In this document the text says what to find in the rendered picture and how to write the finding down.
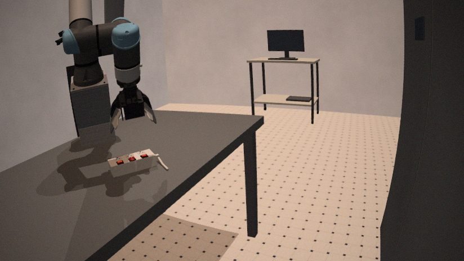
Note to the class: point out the white power strip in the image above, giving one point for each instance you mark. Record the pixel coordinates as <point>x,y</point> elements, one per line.
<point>133,162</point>

